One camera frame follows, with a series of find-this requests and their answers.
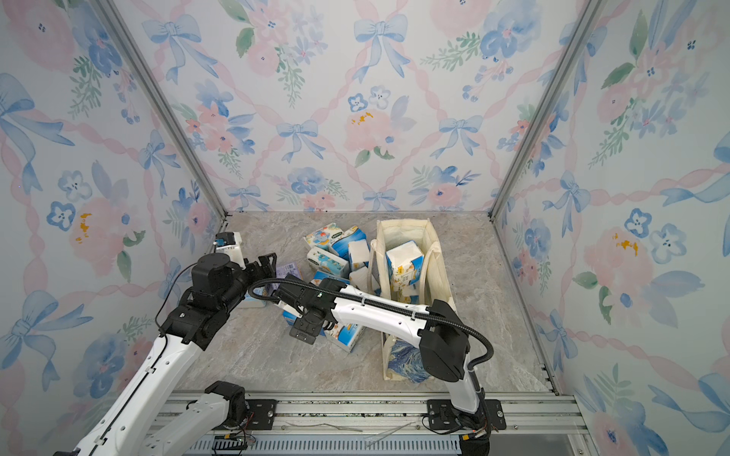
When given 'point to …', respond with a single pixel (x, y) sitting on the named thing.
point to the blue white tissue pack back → (352, 245)
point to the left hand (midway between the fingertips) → (264, 256)
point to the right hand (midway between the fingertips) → (311, 312)
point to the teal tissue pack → (329, 261)
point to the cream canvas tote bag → (401, 359)
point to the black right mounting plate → (441, 415)
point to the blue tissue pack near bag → (362, 277)
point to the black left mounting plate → (259, 416)
